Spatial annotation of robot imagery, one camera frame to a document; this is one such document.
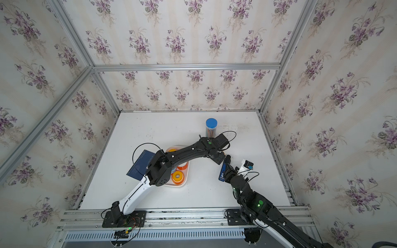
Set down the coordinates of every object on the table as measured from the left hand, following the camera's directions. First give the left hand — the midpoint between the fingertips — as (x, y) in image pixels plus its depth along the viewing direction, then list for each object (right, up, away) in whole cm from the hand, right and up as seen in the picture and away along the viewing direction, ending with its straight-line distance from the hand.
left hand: (219, 158), depth 93 cm
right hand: (+4, -1, -14) cm, 15 cm away
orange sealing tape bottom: (-24, -12, -10) cm, 29 cm away
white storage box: (-20, -6, -6) cm, 22 cm away
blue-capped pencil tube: (-6, +21, -5) cm, 22 cm away
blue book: (-48, -6, -5) cm, 49 cm away
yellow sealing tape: (-23, +10, -32) cm, 41 cm away
